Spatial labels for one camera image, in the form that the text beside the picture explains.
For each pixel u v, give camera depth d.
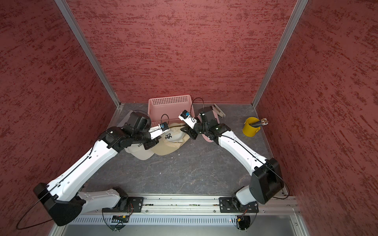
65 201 0.39
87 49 0.86
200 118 0.63
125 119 1.10
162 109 1.16
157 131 0.61
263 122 0.89
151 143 0.63
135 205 0.74
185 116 0.66
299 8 0.71
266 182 0.41
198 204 0.76
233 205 0.67
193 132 0.68
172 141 0.82
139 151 0.87
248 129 0.95
